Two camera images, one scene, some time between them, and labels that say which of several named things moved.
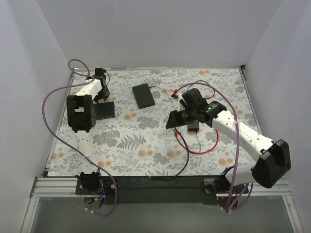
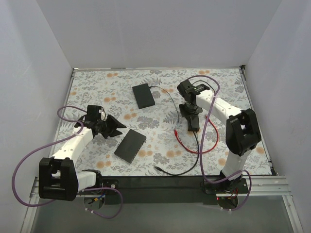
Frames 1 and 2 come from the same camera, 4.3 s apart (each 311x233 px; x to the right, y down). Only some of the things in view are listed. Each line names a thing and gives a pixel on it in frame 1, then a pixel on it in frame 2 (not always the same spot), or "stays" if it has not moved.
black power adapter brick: x=194 y=126 stays
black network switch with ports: x=104 y=110 -> x=130 y=145
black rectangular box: x=143 y=96 stays
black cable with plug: x=183 y=136 -> x=181 y=135
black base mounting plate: x=158 y=190 stays
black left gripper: x=102 y=94 -> x=110 y=127
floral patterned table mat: x=137 y=141 stays
